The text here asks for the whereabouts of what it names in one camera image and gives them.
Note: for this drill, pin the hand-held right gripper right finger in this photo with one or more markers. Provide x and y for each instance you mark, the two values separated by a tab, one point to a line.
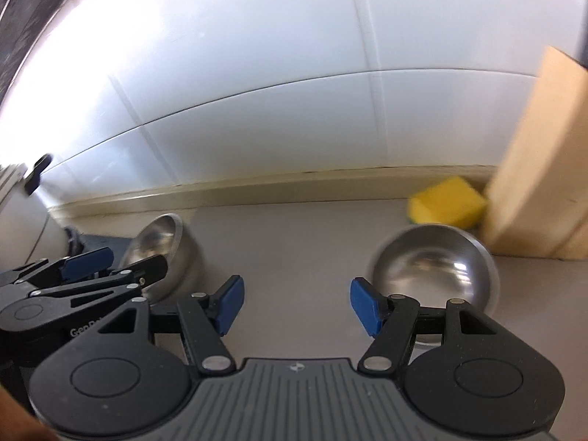
365	305

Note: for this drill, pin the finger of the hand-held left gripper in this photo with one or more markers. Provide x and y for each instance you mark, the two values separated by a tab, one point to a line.
87	262
147	266

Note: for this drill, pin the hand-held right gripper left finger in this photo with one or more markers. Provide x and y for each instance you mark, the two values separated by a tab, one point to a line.
229	303

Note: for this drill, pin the small steel bowl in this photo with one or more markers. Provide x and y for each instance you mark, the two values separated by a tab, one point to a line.
183	257

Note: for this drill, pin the person's left forearm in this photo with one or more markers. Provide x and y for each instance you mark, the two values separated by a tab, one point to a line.
18	418

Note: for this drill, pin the white appliance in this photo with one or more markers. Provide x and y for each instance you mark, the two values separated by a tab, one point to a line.
27	225

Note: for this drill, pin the yellow sponge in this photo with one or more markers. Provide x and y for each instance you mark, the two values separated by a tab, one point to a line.
448	202

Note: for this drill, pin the wooden knife block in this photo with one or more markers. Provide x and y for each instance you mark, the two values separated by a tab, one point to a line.
542	170

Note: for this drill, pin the black wall hook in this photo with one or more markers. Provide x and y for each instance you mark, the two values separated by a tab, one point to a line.
37	172

